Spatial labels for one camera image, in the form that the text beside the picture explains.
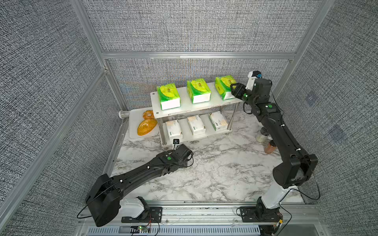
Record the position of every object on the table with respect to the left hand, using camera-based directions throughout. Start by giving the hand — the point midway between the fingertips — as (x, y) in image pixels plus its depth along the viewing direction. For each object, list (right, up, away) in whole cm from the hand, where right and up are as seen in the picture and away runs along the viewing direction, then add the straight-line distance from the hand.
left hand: (182, 159), depth 82 cm
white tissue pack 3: (+23, +21, +15) cm, 35 cm away
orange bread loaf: (-27, +18, +23) cm, 40 cm away
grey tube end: (-48, +28, +34) cm, 65 cm away
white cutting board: (-38, +26, +34) cm, 57 cm away
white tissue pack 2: (+8, +19, +14) cm, 25 cm away
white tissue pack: (-6, +16, +13) cm, 21 cm away
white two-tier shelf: (+2, +29, -5) cm, 30 cm away
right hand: (+28, +42, -7) cm, 51 cm away
